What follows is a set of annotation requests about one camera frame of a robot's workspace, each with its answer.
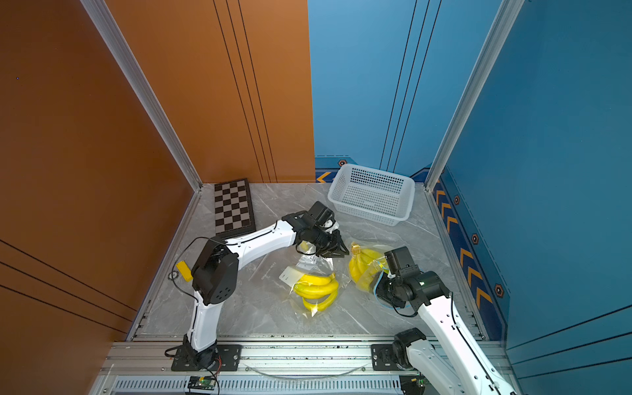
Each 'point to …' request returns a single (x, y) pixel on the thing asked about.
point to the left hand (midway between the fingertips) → (351, 250)
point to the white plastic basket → (384, 197)
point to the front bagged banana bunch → (318, 292)
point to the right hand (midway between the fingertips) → (373, 288)
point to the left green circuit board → (206, 383)
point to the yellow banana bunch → (365, 265)
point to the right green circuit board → (413, 384)
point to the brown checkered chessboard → (234, 213)
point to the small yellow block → (184, 269)
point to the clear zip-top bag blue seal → (374, 290)
